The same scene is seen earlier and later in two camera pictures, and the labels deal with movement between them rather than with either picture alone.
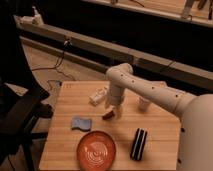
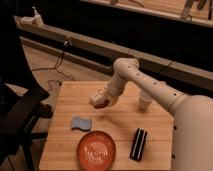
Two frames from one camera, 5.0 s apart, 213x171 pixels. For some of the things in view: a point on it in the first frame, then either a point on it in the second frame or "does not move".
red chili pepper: x=108 y=116 -> x=102 y=105
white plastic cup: x=142 y=105 does not move
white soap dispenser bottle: x=37 y=20 does not move
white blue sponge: x=81 y=123 does not move
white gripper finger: x=118 y=112 -> x=110 y=103
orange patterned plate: x=96 y=151 does not move
